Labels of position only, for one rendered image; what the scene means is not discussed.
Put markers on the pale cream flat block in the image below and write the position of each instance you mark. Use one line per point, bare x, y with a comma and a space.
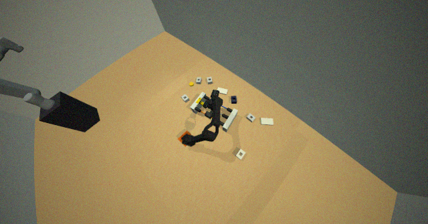
222, 91
267, 121

